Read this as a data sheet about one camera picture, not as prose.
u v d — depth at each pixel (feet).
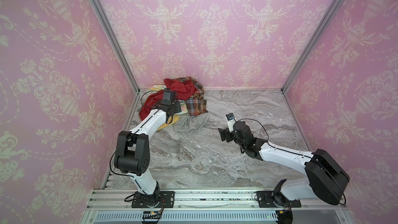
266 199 2.39
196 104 3.36
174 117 3.37
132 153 1.53
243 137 2.13
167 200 2.44
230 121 2.41
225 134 2.50
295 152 1.64
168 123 2.65
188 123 3.25
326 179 1.38
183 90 3.26
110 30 2.82
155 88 3.56
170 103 2.35
